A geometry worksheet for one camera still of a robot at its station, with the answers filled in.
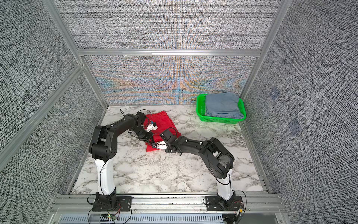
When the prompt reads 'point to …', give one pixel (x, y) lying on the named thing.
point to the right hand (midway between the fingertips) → (168, 137)
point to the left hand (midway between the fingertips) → (154, 141)
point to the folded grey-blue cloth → (223, 105)
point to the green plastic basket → (201, 111)
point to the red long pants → (164, 124)
